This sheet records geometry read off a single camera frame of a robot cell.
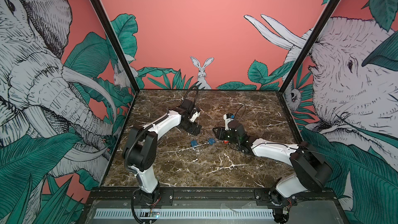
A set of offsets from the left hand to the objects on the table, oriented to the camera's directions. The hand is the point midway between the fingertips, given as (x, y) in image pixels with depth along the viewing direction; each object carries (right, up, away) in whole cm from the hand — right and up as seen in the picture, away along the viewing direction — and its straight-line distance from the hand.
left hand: (193, 125), depth 90 cm
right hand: (+12, -1, -5) cm, 13 cm away
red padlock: (+18, -7, -13) cm, 23 cm away
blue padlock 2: (+11, -10, +2) cm, 15 cm away
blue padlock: (0, -11, +2) cm, 12 cm away
